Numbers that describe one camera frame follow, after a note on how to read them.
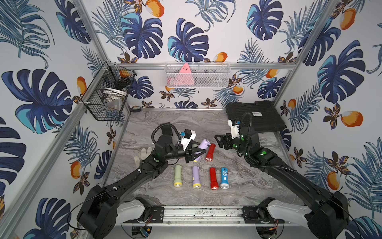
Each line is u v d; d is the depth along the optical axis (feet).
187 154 2.06
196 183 2.68
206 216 2.46
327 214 1.25
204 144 2.18
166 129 3.43
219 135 2.30
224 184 2.67
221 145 2.31
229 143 2.24
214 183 2.75
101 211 1.31
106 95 2.64
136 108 3.98
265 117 3.53
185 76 2.96
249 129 1.77
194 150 2.11
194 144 2.27
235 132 2.21
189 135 2.02
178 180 2.73
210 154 3.03
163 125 1.75
